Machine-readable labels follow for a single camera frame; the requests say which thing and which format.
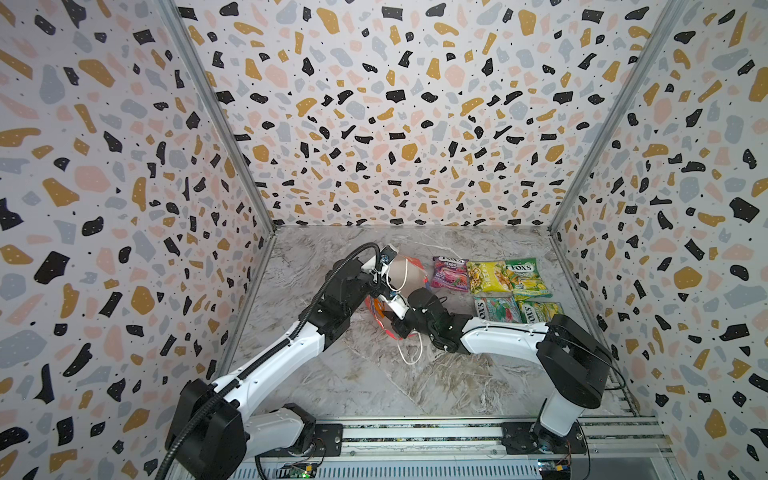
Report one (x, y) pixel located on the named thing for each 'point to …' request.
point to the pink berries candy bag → (450, 274)
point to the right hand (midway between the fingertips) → (383, 302)
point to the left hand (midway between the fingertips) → (382, 252)
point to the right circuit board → (555, 469)
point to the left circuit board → (297, 471)
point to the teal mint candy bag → (496, 306)
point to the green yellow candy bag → (525, 280)
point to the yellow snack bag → (488, 277)
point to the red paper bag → (409, 275)
